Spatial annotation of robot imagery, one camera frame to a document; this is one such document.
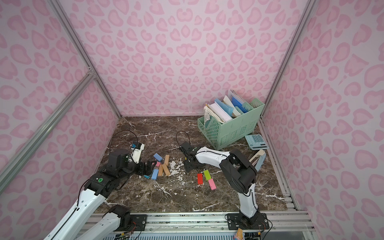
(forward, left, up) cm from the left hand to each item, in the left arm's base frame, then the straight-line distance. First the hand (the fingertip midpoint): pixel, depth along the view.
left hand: (149, 158), depth 75 cm
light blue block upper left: (+10, +1, -18) cm, 20 cm away
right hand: (+5, -21, -19) cm, 29 cm away
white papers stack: (+27, -34, +7) cm, 44 cm away
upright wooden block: (+10, -5, -18) cm, 21 cm away
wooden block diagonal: (+2, -6, -17) cm, 18 cm away
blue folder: (+36, -49, +4) cm, 61 cm away
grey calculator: (+21, -64, -16) cm, 69 cm away
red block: (-3, -26, -19) cm, 32 cm away
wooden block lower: (+1, -2, -18) cm, 18 cm away
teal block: (-2, +6, -18) cm, 19 cm away
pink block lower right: (-7, -33, -18) cm, 38 cm away
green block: (-1, -30, -18) cm, 35 cm away
